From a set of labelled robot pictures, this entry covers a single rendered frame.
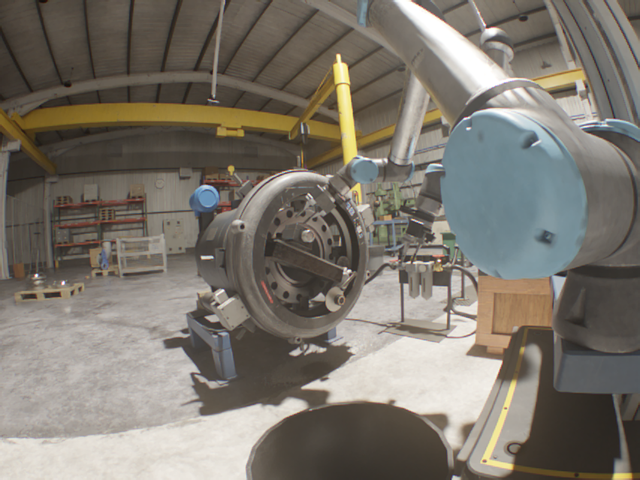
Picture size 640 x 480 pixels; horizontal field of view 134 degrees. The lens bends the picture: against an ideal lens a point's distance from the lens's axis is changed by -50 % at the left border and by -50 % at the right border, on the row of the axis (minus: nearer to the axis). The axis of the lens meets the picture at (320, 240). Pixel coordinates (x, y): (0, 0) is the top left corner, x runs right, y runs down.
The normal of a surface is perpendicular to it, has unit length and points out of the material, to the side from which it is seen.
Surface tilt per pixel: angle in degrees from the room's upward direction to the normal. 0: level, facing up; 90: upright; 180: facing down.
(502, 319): 90
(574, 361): 90
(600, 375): 90
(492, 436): 0
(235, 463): 0
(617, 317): 70
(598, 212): 107
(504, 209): 94
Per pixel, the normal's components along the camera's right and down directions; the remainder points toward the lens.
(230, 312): 0.66, -0.03
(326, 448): 0.29, -0.04
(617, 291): -0.76, -0.26
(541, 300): -0.74, 0.08
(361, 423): -0.33, 0.00
